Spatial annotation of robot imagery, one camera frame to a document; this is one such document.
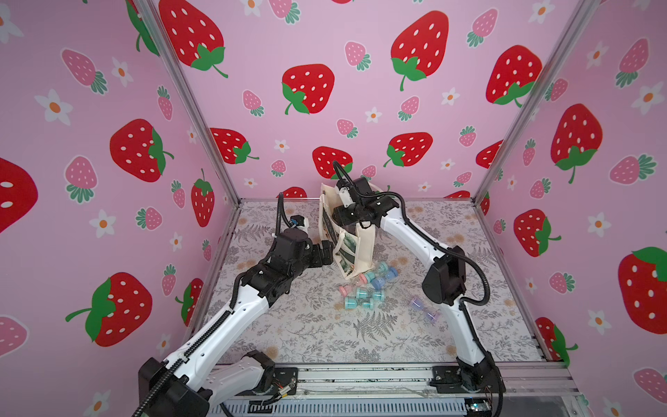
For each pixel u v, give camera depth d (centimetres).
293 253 55
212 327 43
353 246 82
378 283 91
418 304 86
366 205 70
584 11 69
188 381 39
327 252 68
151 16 68
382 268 96
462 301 60
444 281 60
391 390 73
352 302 88
